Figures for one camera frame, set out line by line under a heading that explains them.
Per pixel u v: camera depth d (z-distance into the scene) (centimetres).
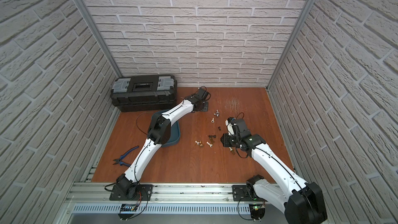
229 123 77
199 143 90
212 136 94
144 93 93
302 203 38
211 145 89
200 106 84
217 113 102
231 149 87
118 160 83
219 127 97
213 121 100
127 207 73
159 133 67
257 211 69
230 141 70
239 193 74
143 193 73
